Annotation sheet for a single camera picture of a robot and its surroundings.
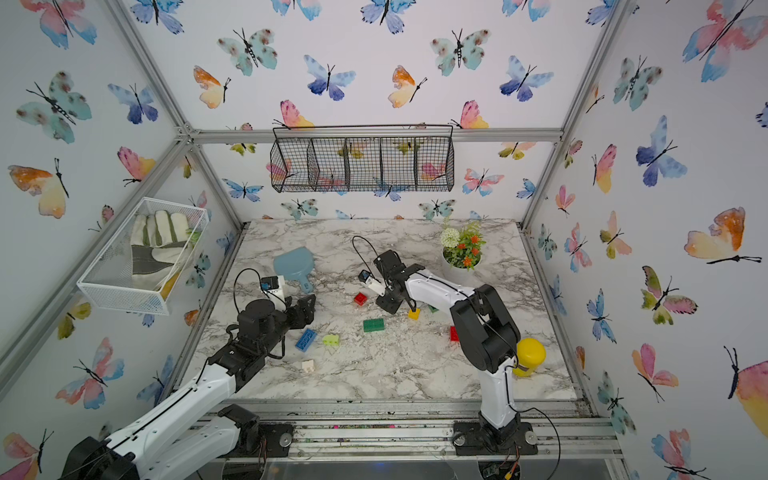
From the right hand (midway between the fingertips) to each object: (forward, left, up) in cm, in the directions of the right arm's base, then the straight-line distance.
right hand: (390, 294), depth 95 cm
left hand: (-8, +22, +11) cm, 26 cm away
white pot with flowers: (+10, -22, +9) cm, 26 cm away
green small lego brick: (-2, -14, -4) cm, 15 cm away
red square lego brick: (0, +10, -4) cm, 11 cm away
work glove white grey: (-4, +57, +24) cm, 62 cm away
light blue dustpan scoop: (+13, +35, -4) cm, 37 cm away
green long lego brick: (-8, +5, -4) cm, 10 cm away
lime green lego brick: (-15, +17, -3) cm, 22 cm away
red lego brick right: (-11, -20, -3) cm, 23 cm away
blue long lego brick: (-15, +24, -3) cm, 28 cm away
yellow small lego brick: (-4, -8, -5) cm, 10 cm away
